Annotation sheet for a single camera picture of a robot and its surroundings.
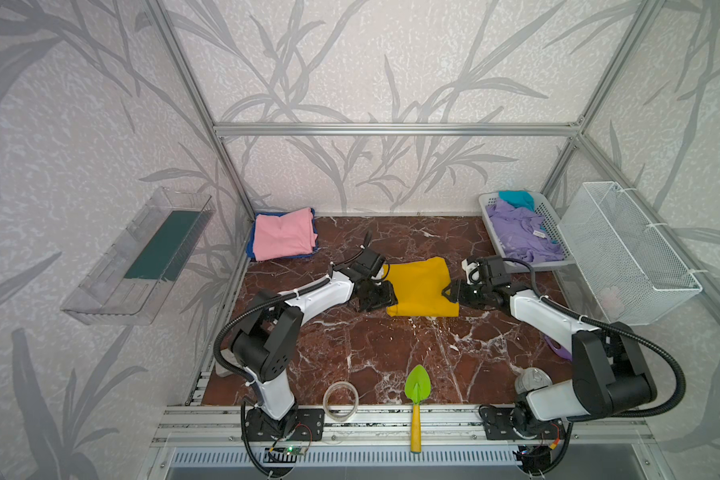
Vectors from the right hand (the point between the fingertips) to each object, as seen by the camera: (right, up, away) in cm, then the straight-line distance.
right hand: (449, 284), depth 91 cm
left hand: (-17, -2, -3) cm, 17 cm away
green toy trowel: (-12, -25, -14) cm, 31 cm away
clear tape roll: (-36, -27, -14) cm, 47 cm away
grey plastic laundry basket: (+42, +19, +17) cm, 49 cm away
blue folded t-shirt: (-69, +13, +16) cm, 72 cm away
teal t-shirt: (+31, +29, +21) cm, 48 cm away
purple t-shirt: (+32, +16, +20) cm, 41 cm away
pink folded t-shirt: (-58, +15, +19) cm, 63 cm away
